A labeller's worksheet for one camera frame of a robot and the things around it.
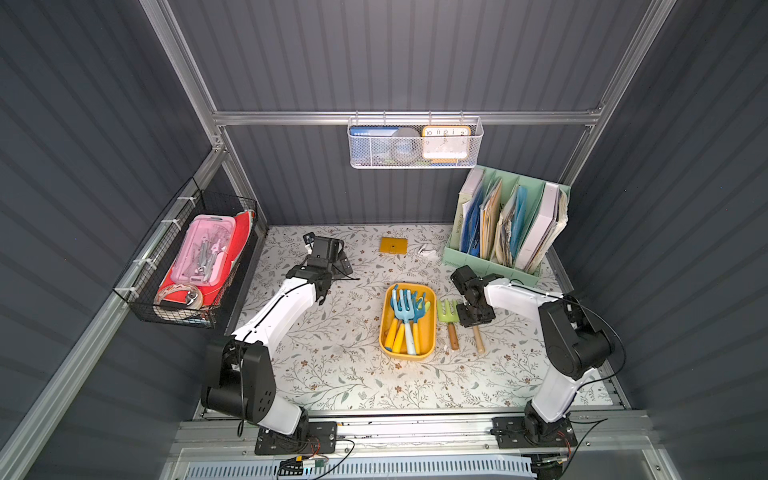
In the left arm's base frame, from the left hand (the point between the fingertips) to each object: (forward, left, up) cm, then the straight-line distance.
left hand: (327, 265), depth 88 cm
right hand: (-10, -47, -16) cm, 50 cm away
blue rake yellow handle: (-6, -28, -15) cm, 33 cm away
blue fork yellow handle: (-14, -19, -13) cm, 27 cm away
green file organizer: (+12, -56, +6) cm, 57 cm away
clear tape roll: (-19, +26, +12) cm, 34 cm away
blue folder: (+11, -58, +8) cm, 59 cm away
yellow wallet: (+21, -20, -15) cm, 32 cm away
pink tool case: (-7, +27, +15) cm, 32 cm away
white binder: (+9, -65, +6) cm, 65 cm away
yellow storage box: (-12, -30, -15) cm, 36 cm away
